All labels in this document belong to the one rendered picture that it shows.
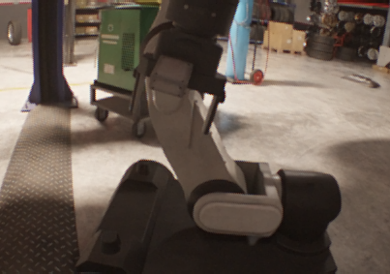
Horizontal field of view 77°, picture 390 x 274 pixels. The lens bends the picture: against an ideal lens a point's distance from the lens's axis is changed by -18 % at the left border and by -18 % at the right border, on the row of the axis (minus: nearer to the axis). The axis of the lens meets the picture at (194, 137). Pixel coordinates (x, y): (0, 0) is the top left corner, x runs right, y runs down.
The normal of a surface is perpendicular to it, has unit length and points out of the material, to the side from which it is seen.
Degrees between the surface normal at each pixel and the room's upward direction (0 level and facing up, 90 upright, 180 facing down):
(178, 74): 32
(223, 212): 90
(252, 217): 90
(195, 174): 90
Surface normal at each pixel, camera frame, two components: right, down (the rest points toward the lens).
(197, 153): -0.07, 0.39
